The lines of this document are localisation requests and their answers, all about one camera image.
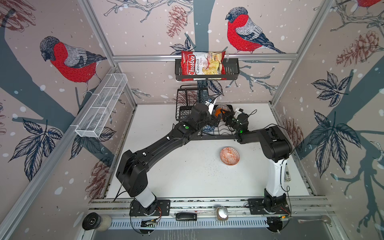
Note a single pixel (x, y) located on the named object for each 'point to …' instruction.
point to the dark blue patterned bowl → (208, 129)
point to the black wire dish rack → (187, 95)
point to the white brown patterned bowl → (224, 107)
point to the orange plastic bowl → (218, 111)
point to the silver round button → (222, 213)
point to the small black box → (186, 216)
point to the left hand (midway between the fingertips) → (213, 109)
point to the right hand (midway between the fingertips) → (217, 111)
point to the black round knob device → (93, 220)
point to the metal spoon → (325, 218)
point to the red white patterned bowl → (229, 156)
